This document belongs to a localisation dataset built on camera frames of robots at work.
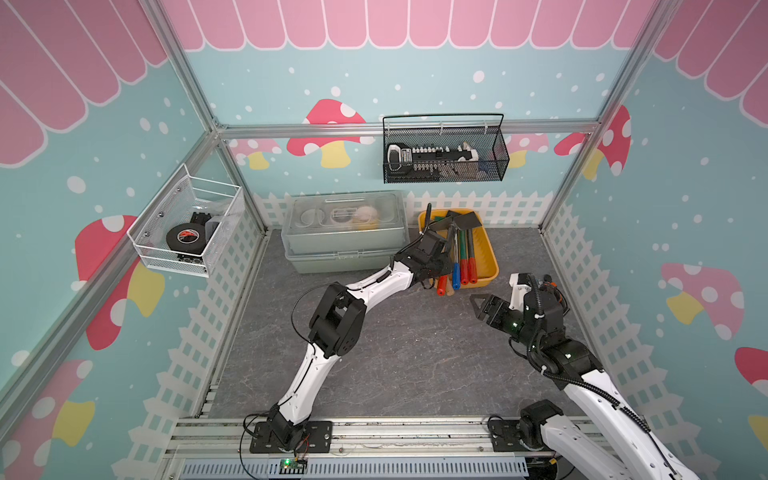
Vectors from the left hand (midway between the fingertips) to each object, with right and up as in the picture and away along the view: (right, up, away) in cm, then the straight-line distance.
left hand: (451, 266), depth 95 cm
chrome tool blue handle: (+2, -1, +2) cm, 3 cm away
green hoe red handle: (+6, +3, +8) cm, 10 cm away
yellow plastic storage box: (-2, +20, +21) cm, 29 cm away
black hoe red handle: (+9, +16, +14) cm, 23 cm away
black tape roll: (-68, +8, -24) cm, 73 cm away
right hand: (+3, -8, -20) cm, 21 cm away
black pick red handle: (-4, -5, -6) cm, 9 cm away
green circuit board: (-43, -48, -23) cm, 69 cm away
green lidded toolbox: (-35, +12, +2) cm, 37 cm away
